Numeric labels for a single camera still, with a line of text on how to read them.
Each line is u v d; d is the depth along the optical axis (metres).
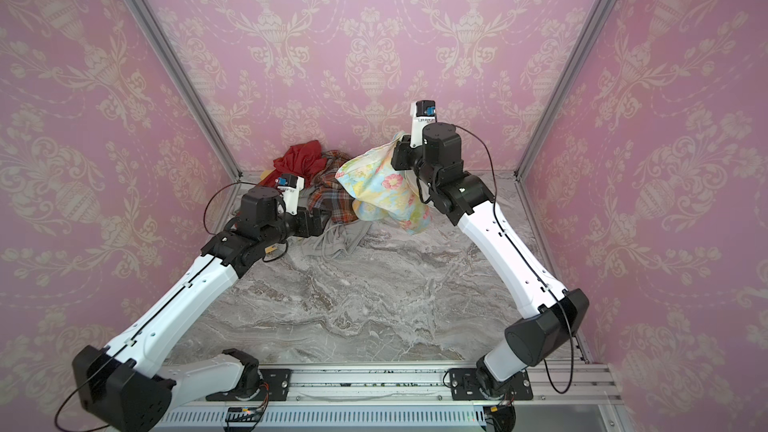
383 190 0.69
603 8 0.75
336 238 0.97
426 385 0.76
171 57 0.86
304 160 1.09
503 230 0.46
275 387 0.74
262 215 0.57
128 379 0.37
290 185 0.66
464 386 0.73
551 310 0.40
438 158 0.51
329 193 1.00
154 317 0.43
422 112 0.56
